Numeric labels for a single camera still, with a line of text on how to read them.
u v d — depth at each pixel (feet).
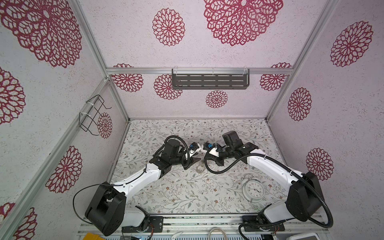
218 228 2.35
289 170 1.52
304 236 2.21
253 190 2.67
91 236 2.25
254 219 2.52
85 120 2.39
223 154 2.29
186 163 2.61
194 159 2.35
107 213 1.35
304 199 1.38
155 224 2.40
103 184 1.45
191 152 2.10
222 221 2.50
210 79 3.04
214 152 2.28
